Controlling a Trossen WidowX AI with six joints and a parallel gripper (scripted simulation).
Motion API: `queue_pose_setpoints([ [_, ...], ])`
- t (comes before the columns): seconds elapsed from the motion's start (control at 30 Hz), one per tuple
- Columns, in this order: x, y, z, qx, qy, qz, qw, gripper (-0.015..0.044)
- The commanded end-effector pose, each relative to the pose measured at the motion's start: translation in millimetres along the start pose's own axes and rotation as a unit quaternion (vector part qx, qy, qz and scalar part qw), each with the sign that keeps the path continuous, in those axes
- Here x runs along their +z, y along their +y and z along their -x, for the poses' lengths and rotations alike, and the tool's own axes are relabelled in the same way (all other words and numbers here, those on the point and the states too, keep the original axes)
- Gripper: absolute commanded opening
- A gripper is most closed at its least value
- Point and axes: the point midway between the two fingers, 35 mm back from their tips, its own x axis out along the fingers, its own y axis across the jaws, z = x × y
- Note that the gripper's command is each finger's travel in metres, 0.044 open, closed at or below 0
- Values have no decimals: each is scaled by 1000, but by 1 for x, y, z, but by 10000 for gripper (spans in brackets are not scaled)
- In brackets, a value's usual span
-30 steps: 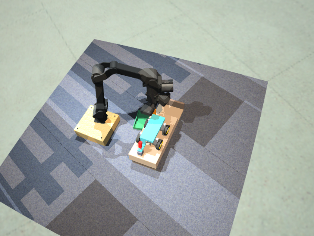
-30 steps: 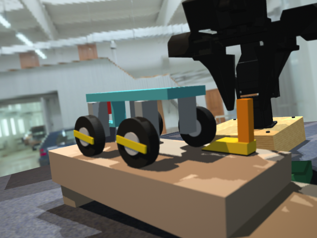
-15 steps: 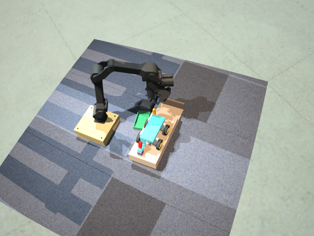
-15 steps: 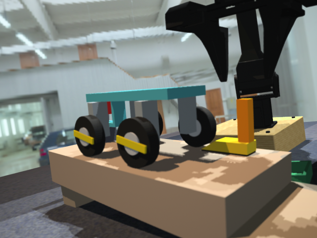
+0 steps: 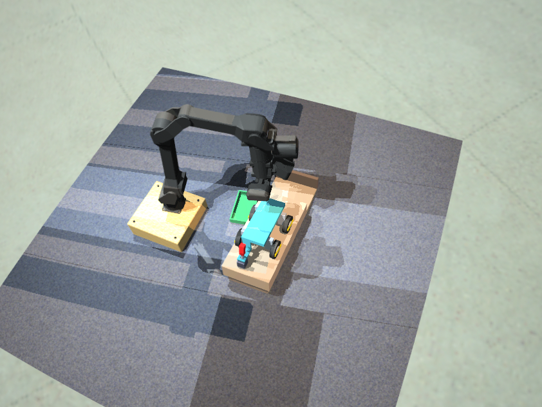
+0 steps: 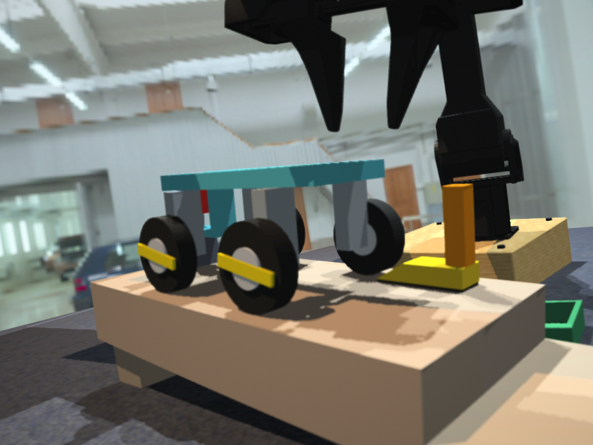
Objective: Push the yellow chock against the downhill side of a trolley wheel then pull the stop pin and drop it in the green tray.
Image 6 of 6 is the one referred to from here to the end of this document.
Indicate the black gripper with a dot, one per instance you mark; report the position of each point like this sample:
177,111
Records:
416,28

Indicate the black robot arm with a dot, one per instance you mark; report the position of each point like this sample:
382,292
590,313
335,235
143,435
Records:
471,137

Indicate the yellow wheel chock with orange handle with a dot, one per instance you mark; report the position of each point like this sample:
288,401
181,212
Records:
458,271

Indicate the green tray rim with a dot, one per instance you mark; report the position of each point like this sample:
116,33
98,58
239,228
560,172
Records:
571,312

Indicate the tan wooden ramp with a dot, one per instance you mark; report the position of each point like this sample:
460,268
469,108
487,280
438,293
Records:
361,362

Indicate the small teal wheeled trolley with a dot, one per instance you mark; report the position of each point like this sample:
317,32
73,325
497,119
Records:
258,258

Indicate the red-headed pin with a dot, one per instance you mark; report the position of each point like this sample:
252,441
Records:
204,202

